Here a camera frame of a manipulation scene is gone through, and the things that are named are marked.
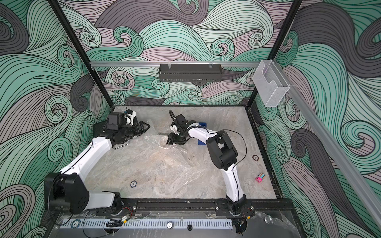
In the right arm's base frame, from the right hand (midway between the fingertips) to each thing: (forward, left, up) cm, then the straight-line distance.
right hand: (169, 144), depth 92 cm
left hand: (+3, +12, +16) cm, 20 cm away
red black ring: (-8, -54, -5) cm, 55 cm away
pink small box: (-20, -53, -3) cm, 56 cm away
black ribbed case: (-8, +18, +30) cm, 36 cm away
